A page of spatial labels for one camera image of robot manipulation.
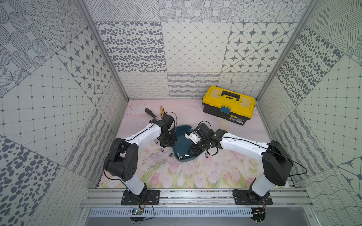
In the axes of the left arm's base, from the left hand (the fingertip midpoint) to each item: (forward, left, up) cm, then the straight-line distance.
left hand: (175, 142), depth 88 cm
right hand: (-7, -11, +1) cm, 13 cm away
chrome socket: (-2, +10, -7) cm, 12 cm away
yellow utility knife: (+30, +13, -4) cm, 33 cm away
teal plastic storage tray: (-2, -5, -1) cm, 5 cm away
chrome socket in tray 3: (-7, -7, -4) cm, 11 cm away
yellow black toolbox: (+25, -37, +8) cm, 45 cm away
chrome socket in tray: (-6, +3, -6) cm, 9 cm away
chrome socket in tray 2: (-7, -2, -4) cm, 8 cm away
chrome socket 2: (-5, -20, -6) cm, 22 cm away
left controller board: (-36, +18, -9) cm, 41 cm away
